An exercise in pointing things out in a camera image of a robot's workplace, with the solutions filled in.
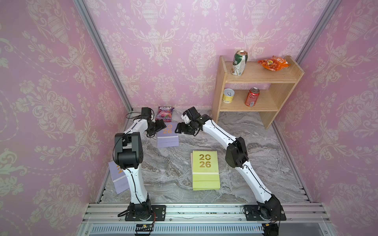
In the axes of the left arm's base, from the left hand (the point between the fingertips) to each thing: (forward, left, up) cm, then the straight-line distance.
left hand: (161, 128), depth 102 cm
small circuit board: (-56, +2, -9) cm, 57 cm away
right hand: (-5, -13, +3) cm, 14 cm away
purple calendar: (-3, -4, -6) cm, 8 cm away
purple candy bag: (+15, 0, -1) cm, 16 cm away
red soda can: (+5, -57, +25) cm, 62 cm away
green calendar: (-30, -29, -1) cm, 42 cm away
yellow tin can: (+9, -44, +21) cm, 49 cm away
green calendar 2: (-21, -21, -2) cm, 30 cm away
